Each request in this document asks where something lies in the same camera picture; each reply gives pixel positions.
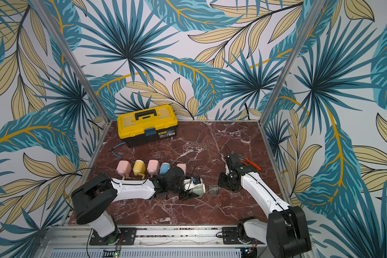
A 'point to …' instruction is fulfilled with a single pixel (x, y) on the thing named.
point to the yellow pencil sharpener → (139, 168)
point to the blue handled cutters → (117, 145)
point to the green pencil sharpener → (199, 190)
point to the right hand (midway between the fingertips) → (221, 183)
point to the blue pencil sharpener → (164, 167)
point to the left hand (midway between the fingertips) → (195, 190)
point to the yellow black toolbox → (141, 127)
